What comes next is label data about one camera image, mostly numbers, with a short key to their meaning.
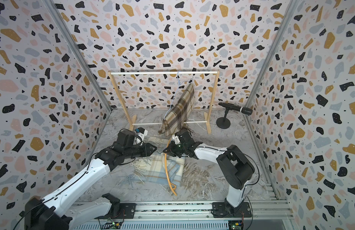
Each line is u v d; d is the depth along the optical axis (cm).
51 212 39
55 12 70
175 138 85
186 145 72
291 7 72
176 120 93
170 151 77
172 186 79
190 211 76
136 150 66
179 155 80
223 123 113
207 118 110
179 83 109
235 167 48
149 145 72
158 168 88
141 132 71
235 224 72
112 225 71
